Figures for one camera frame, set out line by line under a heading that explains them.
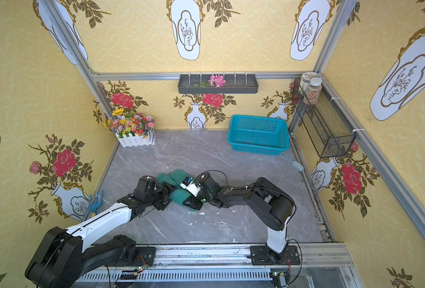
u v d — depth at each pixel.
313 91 0.80
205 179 0.72
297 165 1.03
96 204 0.90
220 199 0.68
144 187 0.68
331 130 0.82
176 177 0.92
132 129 1.01
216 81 0.88
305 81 0.85
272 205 0.48
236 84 0.92
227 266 0.72
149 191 0.69
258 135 1.21
